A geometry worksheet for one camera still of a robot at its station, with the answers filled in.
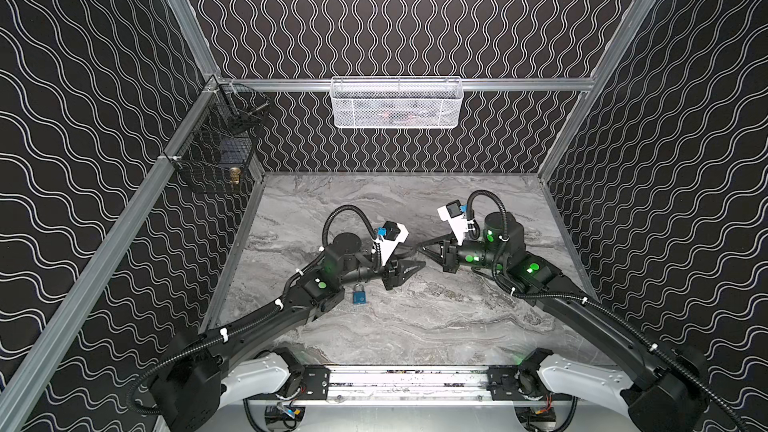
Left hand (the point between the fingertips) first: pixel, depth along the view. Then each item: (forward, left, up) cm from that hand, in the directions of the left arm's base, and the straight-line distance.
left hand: (427, 260), depth 66 cm
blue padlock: (+3, +18, -27) cm, 32 cm away
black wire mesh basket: (+38, +66, 0) cm, 76 cm away
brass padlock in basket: (+23, +52, +3) cm, 57 cm away
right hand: (+4, +2, -1) cm, 4 cm away
